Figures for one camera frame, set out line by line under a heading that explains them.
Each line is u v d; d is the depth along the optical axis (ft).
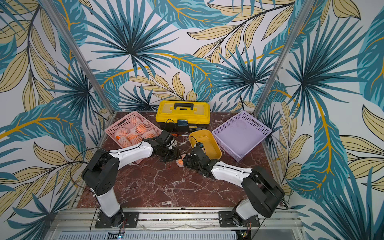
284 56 2.81
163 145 2.40
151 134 3.30
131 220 2.40
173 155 2.63
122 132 3.23
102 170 1.68
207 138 3.39
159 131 3.30
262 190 1.45
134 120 3.50
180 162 2.90
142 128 3.30
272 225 2.42
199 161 2.18
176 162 2.95
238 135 3.53
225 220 2.40
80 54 2.79
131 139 3.20
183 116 3.12
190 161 2.56
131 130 3.36
